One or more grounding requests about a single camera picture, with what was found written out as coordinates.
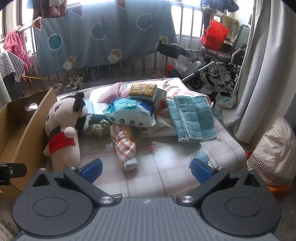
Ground large cardboard box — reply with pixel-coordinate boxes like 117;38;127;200
0;88;58;200

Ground teal microfibre cloth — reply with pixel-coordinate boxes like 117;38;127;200
166;100;185;139
173;95;218;143

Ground metal railing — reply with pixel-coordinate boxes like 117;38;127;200
14;5;232;81

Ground orange basin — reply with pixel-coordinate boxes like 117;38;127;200
266;184;292;198

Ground white pack with red print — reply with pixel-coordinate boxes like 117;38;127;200
165;85;211;103

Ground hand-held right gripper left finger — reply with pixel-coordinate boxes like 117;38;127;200
32;159;121;207

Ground orange-white striped toy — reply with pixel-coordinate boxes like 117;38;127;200
110;125;138;171

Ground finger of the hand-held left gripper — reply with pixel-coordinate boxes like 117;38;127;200
0;163;27;186

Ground pink plush toy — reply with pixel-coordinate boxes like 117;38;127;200
120;87;132;99

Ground pink towel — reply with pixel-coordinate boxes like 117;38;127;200
97;82;122;104

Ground beige hanging towel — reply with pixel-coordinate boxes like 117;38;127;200
221;14;240;33

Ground light blue flat pack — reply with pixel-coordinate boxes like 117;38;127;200
85;100;110;115

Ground yellow stick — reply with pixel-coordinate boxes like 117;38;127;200
22;75;50;82

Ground red shopping bag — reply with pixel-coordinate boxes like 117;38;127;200
200;20;229;52

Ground gold tissue pack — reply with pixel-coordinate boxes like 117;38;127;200
128;82;158;102

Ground plush doll with red skirt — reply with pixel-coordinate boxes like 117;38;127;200
43;92;88;171

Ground dark red garment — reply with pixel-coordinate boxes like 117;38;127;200
32;0;68;20

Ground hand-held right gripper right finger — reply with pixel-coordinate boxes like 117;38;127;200
176;159;263;206

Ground wheelchair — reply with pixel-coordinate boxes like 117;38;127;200
157;23;250;98

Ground dark hanging clothes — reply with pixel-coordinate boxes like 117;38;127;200
200;0;240;13

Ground blue blanket with circles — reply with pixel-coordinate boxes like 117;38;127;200
33;0;178;77

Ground beige pillow with checked trim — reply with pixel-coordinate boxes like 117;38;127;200
246;117;296;186

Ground white plastic bag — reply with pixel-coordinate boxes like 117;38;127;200
175;58;193;75

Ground pink garment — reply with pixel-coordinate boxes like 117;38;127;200
3;29;34;75

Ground polka dot garment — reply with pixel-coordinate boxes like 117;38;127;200
0;51;25;83

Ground blue white wet wipes pack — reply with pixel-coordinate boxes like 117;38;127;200
103;97;156;127

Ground pale curtain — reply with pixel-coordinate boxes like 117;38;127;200
218;0;296;144

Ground green scrunchie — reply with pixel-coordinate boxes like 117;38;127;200
86;119;111;138

